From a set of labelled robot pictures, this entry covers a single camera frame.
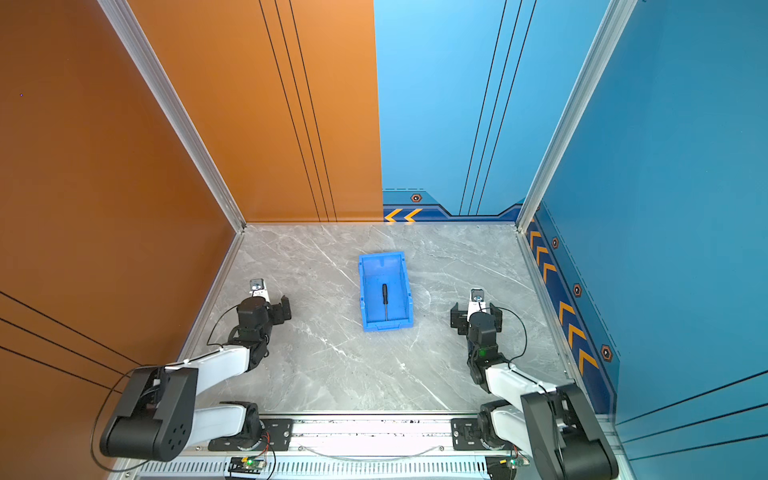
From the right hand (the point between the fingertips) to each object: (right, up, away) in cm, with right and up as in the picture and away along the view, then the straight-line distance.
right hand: (472, 303), depth 89 cm
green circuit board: (-59, -35, -18) cm, 71 cm away
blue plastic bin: (-30, +9, +17) cm, 36 cm away
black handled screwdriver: (-26, -1, +8) cm, 27 cm away
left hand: (-62, +2, +2) cm, 62 cm away
